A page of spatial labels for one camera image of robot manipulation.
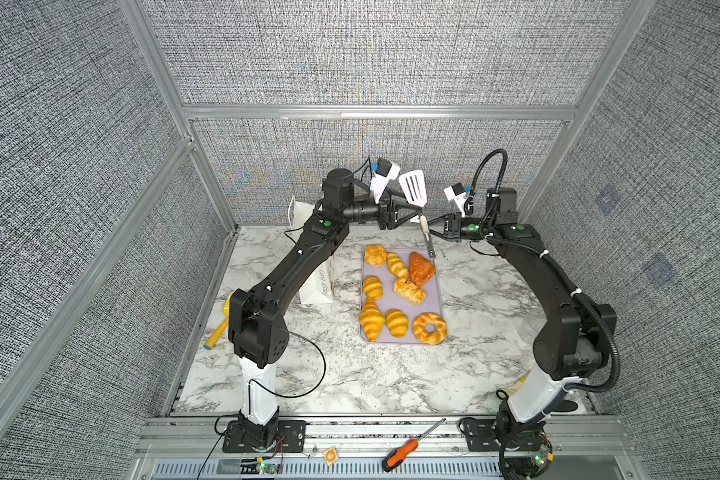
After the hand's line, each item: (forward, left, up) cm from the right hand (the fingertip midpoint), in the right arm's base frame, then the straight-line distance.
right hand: (422, 227), depth 79 cm
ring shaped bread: (-14, -5, -30) cm, 33 cm away
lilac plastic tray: (-4, +7, -29) cm, 30 cm away
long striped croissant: (-13, +13, -25) cm, 32 cm away
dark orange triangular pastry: (+5, -3, -25) cm, 26 cm away
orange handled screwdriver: (-46, +8, -29) cm, 55 cm away
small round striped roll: (-1, +13, -26) cm, 29 cm away
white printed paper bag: (-4, +29, -21) cm, 36 cm away
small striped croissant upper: (+8, +4, -26) cm, 27 cm away
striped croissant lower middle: (-14, +6, -27) cm, 31 cm away
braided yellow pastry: (-3, +1, -25) cm, 25 cm away
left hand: (-3, +3, +9) cm, 10 cm away
